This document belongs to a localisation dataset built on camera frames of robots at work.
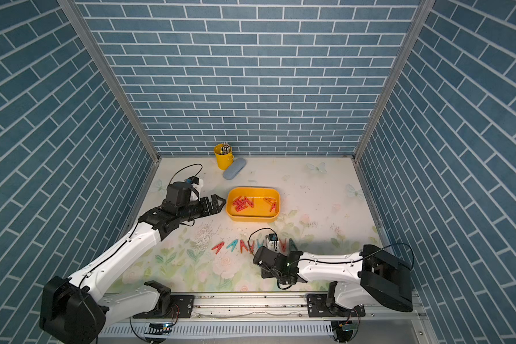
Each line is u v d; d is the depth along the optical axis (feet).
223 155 3.53
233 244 2.91
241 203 3.27
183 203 2.07
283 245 2.88
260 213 3.19
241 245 2.88
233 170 3.71
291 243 2.91
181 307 2.40
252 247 2.86
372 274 1.38
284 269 1.99
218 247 2.89
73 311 1.26
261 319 2.37
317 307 2.42
